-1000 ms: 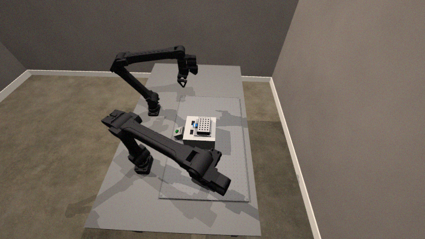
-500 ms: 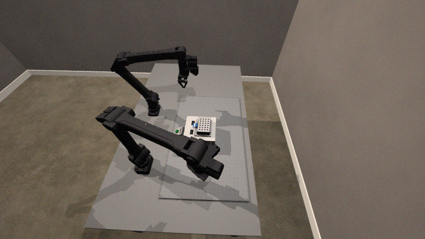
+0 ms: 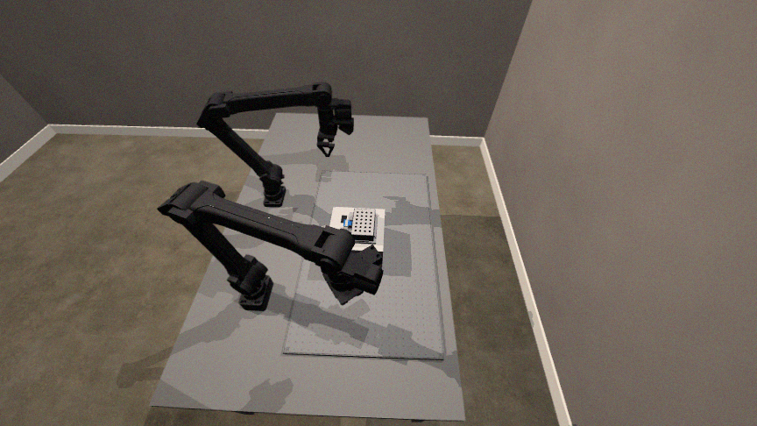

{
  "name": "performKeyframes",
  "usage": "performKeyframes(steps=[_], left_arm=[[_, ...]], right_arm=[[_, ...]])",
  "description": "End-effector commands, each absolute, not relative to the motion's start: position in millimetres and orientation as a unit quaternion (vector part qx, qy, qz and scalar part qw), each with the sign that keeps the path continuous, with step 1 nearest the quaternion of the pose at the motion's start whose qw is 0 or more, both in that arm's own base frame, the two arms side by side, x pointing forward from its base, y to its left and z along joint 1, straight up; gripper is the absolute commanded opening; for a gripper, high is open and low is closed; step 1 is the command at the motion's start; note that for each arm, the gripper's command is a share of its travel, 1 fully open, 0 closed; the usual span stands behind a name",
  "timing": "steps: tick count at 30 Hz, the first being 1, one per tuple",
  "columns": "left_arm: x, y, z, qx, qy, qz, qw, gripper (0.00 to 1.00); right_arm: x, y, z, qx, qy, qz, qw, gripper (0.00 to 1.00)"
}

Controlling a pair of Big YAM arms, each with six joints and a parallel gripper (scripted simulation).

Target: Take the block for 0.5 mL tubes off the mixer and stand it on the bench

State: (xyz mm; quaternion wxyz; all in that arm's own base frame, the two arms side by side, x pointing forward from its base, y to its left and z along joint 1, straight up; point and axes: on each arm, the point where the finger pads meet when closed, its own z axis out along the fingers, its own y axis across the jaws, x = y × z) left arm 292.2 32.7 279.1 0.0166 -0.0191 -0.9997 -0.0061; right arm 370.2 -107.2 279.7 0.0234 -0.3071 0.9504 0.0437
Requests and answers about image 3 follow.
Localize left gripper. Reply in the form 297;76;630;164
317;118;335;157

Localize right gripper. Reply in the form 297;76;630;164
322;273;364;305

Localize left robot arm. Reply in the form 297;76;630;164
196;82;354;206

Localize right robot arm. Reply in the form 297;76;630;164
157;181;383;307

